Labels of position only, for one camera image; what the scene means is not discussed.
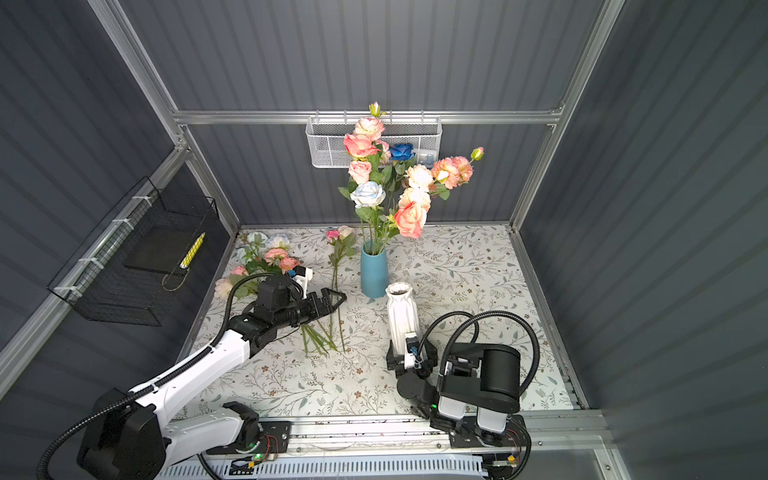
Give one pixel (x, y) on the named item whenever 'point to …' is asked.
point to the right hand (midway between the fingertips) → (409, 344)
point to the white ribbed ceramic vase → (402, 315)
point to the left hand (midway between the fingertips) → (338, 300)
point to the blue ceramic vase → (374, 269)
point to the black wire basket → (152, 229)
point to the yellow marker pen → (192, 251)
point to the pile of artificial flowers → (341, 242)
